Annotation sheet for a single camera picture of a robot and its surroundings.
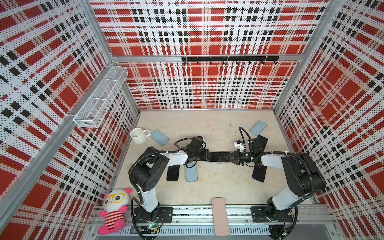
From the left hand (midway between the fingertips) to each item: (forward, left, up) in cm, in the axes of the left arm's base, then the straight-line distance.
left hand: (208, 158), depth 93 cm
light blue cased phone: (-9, +11, -2) cm, 14 cm away
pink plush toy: (-27, +47, +5) cm, 54 cm away
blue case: (+17, +34, -2) cm, 38 cm away
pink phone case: (-32, -4, +1) cm, 32 cm away
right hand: (-4, -10, +4) cm, 12 cm away
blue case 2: (+26, -39, -3) cm, 47 cm away
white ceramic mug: (+14, +46, +5) cm, 48 cm away
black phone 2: (-10, -30, -1) cm, 32 cm away
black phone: (-9, +22, -2) cm, 24 cm away
